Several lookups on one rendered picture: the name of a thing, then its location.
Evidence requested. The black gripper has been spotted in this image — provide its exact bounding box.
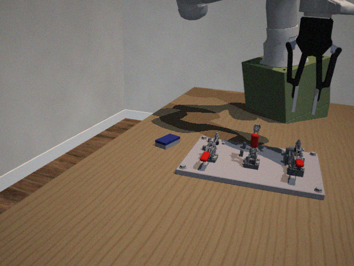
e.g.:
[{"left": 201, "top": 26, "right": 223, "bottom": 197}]
[{"left": 286, "top": 17, "right": 342, "bottom": 115}]

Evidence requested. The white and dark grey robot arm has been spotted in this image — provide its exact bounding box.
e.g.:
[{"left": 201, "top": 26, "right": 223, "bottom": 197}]
[{"left": 176, "top": 0, "right": 354, "bottom": 67}]

